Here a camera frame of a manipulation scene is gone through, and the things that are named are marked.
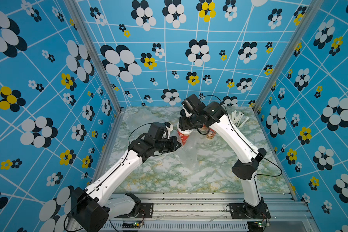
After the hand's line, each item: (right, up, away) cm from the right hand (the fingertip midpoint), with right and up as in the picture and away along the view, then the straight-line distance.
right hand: (185, 124), depth 75 cm
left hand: (-1, -10, -3) cm, 10 cm away
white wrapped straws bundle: (+34, +4, +19) cm, 39 cm away
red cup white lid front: (-1, -5, -1) cm, 6 cm away
